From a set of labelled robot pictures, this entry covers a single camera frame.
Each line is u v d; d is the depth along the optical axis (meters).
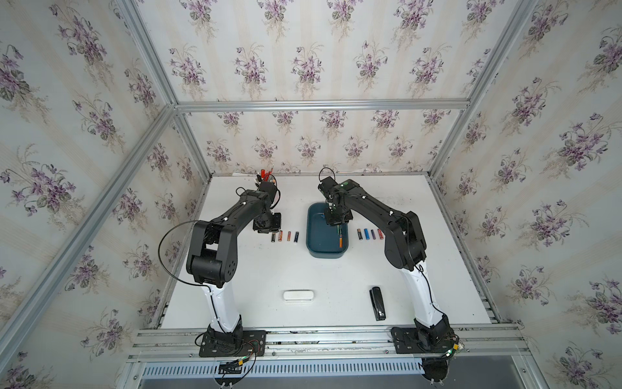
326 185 0.80
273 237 0.98
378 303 0.79
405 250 0.57
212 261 0.50
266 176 1.04
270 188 0.79
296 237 0.98
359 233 0.98
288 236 0.98
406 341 0.73
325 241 0.93
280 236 0.98
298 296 0.80
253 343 0.73
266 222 0.80
